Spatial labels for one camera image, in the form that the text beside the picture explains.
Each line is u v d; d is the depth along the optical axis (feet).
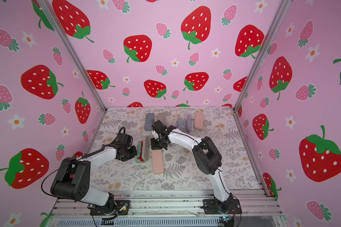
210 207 2.40
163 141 2.22
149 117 3.64
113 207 2.36
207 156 1.73
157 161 2.90
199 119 3.77
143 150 2.89
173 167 2.90
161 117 3.73
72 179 1.46
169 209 2.44
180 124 3.44
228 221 2.30
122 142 2.43
